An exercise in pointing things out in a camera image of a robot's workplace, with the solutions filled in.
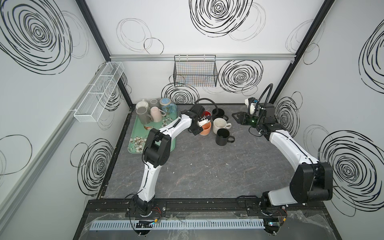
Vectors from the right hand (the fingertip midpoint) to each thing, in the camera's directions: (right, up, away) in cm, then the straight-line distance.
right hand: (233, 114), depth 83 cm
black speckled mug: (-3, -15, +14) cm, 21 cm away
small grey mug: (-51, +9, +25) cm, 58 cm away
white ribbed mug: (-60, +5, +23) cm, 64 cm away
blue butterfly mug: (-40, +5, +26) cm, 48 cm away
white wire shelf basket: (-82, +4, +3) cm, 82 cm away
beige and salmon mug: (-14, -9, +11) cm, 20 cm away
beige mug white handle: (-5, -6, +19) cm, 21 cm away
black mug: (-5, +1, +19) cm, 20 cm away
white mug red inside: (-14, +1, +24) cm, 28 cm away
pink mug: (-49, +1, +22) cm, 54 cm away
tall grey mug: (-57, -3, +20) cm, 60 cm away
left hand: (-20, -9, +14) cm, 26 cm away
